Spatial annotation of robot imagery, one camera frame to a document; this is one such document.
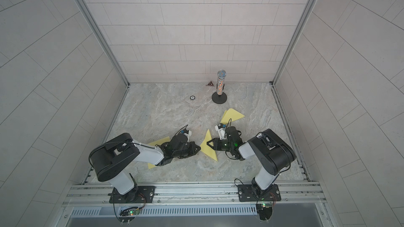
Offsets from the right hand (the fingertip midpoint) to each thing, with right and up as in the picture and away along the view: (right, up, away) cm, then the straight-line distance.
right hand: (209, 145), depth 88 cm
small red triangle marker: (+1, +37, +27) cm, 46 cm away
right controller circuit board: (+25, -22, -20) cm, 39 cm away
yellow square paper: (-29, +2, 0) cm, 29 cm away
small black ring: (-12, +27, +20) cm, 36 cm away
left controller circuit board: (-34, -22, -23) cm, 47 cm away
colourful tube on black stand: (+7, +27, +20) cm, 34 cm away
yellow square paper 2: (-1, -1, -4) cm, 5 cm away
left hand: (-3, -2, -2) cm, 4 cm away
